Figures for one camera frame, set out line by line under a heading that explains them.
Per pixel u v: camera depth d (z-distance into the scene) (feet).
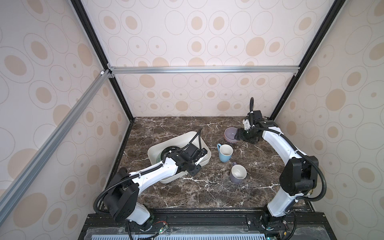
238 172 2.88
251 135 2.46
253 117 2.29
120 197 1.38
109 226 2.38
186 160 2.08
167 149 3.12
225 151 3.12
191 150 2.16
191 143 2.20
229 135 3.37
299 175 1.53
